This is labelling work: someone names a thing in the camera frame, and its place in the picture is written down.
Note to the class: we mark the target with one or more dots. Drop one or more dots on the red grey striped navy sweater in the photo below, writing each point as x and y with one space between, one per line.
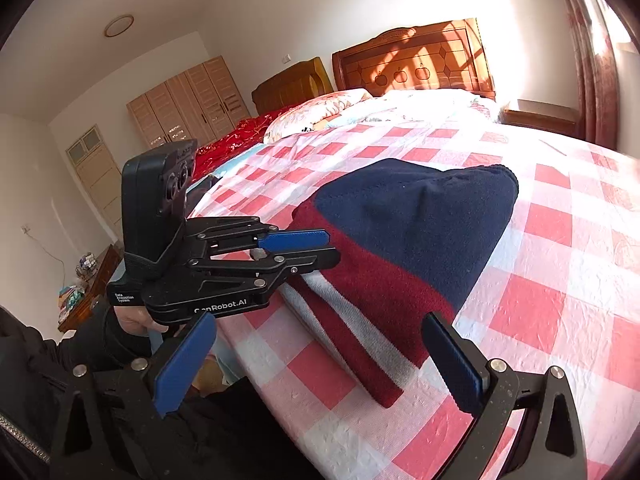
413 239

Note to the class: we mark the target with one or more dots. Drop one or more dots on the orange wooden headboard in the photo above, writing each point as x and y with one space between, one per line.
446 55

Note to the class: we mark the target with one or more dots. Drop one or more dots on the pink floral folded quilt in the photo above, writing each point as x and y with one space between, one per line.
305 116

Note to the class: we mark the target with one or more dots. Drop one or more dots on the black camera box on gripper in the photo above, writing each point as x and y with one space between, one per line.
154 187

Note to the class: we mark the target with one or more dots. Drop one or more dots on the wooden nightstand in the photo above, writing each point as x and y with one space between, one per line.
542 116

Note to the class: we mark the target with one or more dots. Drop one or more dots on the round ceiling lamp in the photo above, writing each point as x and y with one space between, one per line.
117 26

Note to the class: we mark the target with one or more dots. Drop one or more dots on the red floral bedspread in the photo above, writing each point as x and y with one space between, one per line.
248 132

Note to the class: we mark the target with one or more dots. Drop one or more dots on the dark brown wooden headboard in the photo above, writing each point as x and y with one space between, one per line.
299 83

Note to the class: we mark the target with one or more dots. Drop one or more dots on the light wooden wardrobe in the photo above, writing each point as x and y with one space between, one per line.
201 103

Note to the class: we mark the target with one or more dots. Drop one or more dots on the person left hand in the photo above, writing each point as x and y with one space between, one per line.
137 321

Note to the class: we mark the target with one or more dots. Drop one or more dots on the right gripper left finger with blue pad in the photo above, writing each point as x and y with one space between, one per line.
111 424

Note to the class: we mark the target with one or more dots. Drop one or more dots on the cluttered wooden side table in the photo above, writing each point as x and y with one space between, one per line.
77 302

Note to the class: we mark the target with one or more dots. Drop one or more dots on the pink floral curtain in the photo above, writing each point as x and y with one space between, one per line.
596 70

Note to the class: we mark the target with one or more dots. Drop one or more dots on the light blue floral folded quilt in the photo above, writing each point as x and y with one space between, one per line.
442 106

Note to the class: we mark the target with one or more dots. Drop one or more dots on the pink white checkered bedsheet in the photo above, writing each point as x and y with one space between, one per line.
561 288

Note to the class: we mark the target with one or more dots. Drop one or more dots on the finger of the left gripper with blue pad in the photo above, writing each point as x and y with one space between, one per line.
293 241

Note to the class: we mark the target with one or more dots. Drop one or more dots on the cream panel door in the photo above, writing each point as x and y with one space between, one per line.
100 176

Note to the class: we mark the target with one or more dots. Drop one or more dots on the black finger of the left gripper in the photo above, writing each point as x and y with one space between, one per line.
300 261

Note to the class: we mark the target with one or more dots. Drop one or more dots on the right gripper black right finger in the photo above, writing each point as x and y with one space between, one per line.
548 443

